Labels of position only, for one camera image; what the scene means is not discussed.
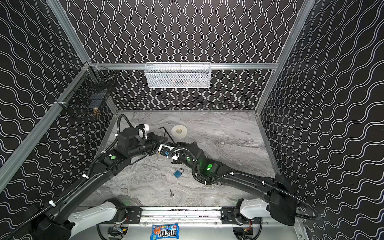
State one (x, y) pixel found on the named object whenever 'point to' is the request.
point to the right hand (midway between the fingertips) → (170, 141)
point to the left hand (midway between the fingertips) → (172, 138)
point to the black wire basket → (89, 88)
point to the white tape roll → (179, 131)
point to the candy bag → (167, 231)
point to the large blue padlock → (177, 174)
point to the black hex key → (162, 127)
